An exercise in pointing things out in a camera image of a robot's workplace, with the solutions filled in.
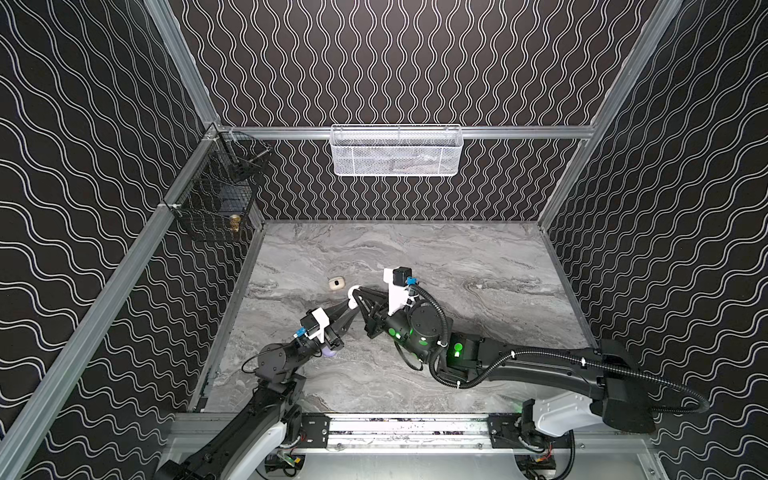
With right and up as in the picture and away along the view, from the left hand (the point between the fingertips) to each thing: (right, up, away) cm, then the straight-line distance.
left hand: (360, 305), depth 64 cm
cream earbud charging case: (-11, +1, +36) cm, 38 cm away
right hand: (-1, +2, 0) cm, 2 cm away
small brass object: (-36, +20, +19) cm, 46 cm away
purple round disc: (-11, -17, +22) cm, 30 cm away
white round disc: (-2, 0, -1) cm, 2 cm away
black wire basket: (-49, +28, +30) cm, 64 cm away
